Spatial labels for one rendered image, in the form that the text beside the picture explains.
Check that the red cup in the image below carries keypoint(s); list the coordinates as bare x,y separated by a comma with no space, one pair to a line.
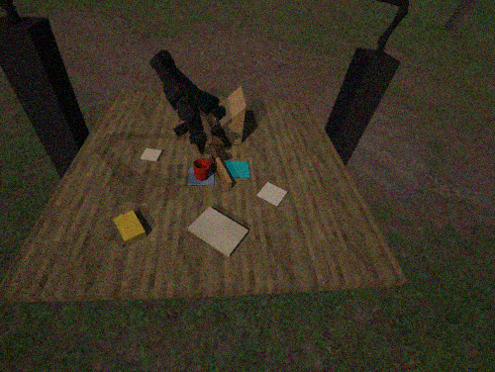
201,168

